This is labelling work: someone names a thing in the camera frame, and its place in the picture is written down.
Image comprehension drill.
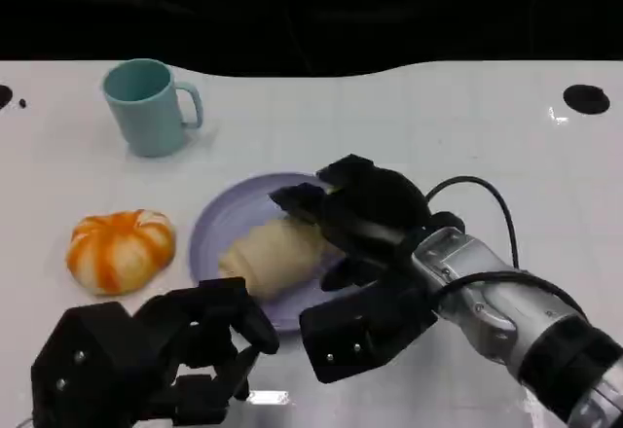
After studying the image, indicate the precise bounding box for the pale green mug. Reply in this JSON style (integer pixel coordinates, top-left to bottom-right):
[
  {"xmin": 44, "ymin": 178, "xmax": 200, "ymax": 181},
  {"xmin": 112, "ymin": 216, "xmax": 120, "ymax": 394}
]
[{"xmin": 101, "ymin": 57, "xmax": 204, "ymax": 159}]

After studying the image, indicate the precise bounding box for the black looping arm cable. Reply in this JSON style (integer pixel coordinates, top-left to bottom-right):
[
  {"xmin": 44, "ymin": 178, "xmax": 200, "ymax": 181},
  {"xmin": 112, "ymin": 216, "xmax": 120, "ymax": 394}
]
[{"xmin": 424, "ymin": 175, "xmax": 521, "ymax": 269}]

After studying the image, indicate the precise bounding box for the beige towel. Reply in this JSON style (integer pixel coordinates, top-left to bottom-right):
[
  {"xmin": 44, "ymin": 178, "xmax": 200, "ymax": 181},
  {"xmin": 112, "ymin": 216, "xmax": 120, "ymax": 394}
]
[{"xmin": 218, "ymin": 217, "xmax": 348, "ymax": 303}]

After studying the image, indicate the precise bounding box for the lilac plate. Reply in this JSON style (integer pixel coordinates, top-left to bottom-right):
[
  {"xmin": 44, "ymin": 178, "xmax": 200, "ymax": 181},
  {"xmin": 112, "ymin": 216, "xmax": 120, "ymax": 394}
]
[{"xmin": 188, "ymin": 171, "xmax": 351, "ymax": 335}]

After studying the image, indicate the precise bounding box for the orange and white bread roll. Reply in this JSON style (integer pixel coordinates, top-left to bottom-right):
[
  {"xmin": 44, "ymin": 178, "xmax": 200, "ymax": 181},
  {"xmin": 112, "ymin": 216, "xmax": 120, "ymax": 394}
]
[{"xmin": 66, "ymin": 209, "xmax": 177, "ymax": 297}]

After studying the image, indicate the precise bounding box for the large black table grommet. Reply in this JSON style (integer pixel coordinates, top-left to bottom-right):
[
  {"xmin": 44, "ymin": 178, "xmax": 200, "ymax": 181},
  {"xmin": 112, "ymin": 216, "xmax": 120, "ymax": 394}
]
[{"xmin": 563, "ymin": 84, "xmax": 611, "ymax": 115}]

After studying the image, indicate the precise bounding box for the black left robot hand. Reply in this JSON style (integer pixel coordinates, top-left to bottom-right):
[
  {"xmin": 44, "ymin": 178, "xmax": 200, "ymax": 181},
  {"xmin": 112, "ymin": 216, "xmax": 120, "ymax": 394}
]
[{"xmin": 29, "ymin": 276, "xmax": 281, "ymax": 428}]

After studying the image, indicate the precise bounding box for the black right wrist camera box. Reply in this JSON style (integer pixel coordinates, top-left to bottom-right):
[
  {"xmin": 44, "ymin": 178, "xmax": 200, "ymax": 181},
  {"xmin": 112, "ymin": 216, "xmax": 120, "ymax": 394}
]
[{"xmin": 298, "ymin": 279, "xmax": 439, "ymax": 385}]

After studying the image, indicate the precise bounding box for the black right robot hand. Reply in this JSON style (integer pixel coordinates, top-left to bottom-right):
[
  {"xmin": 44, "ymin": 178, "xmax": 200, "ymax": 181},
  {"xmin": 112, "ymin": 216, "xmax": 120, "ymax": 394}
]
[{"xmin": 269, "ymin": 154, "xmax": 464, "ymax": 294}]

